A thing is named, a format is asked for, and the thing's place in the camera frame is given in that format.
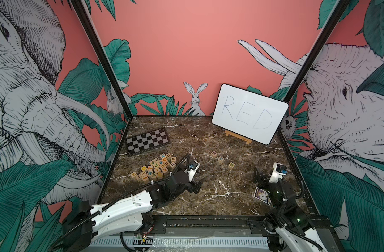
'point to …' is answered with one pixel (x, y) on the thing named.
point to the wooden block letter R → (214, 153)
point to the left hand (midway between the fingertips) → (197, 171)
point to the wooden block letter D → (231, 165)
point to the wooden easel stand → (248, 140)
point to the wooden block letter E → (221, 159)
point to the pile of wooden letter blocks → (158, 167)
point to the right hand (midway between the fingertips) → (260, 166)
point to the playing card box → (262, 195)
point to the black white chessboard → (147, 141)
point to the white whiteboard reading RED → (248, 114)
